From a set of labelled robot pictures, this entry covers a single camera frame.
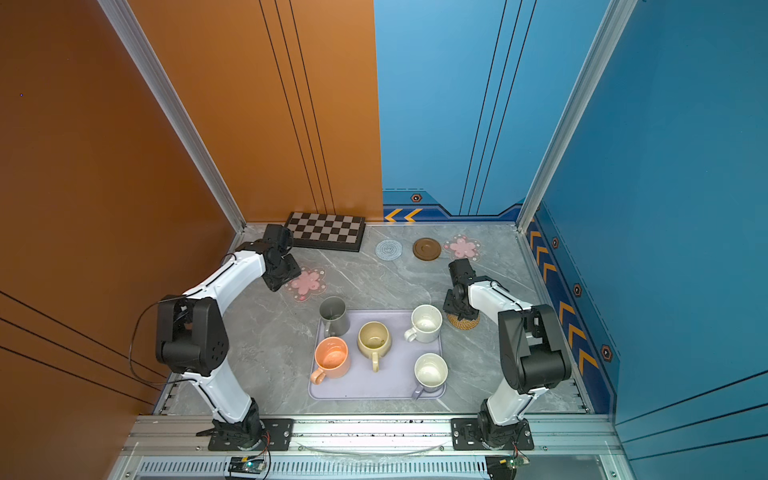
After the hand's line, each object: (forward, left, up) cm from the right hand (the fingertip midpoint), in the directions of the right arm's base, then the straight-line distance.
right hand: (456, 308), depth 95 cm
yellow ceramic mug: (-11, +26, 0) cm, 28 cm away
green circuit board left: (-41, +55, -2) cm, 68 cm away
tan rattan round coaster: (-6, -2, 0) cm, 6 cm away
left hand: (+9, +52, +9) cm, 53 cm away
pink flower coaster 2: (+27, -5, 0) cm, 27 cm away
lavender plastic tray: (-18, +23, +4) cm, 29 cm away
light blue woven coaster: (+25, +22, 0) cm, 34 cm away
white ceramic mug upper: (-5, +10, +1) cm, 11 cm away
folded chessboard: (+31, +46, +4) cm, 56 cm away
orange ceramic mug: (-17, +37, +1) cm, 41 cm away
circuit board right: (-41, -7, -3) cm, 42 cm away
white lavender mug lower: (-20, +10, 0) cm, 22 cm away
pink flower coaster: (+11, +50, -1) cm, 51 cm away
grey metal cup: (-5, +38, +5) cm, 38 cm away
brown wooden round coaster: (+25, +8, 0) cm, 27 cm away
